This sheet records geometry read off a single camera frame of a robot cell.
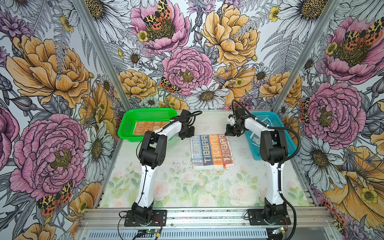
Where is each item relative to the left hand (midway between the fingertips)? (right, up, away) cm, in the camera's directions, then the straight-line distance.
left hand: (190, 138), depth 103 cm
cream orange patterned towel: (+14, -8, -6) cm, 17 cm away
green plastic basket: (-44, +14, +6) cm, 47 cm away
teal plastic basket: (+58, +11, +3) cm, 60 cm away
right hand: (+25, +1, +1) cm, 25 cm away
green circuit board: (-17, -41, -32) cm, 54 cm away
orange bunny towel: (-36, +7, +6) cm, 37 cm away
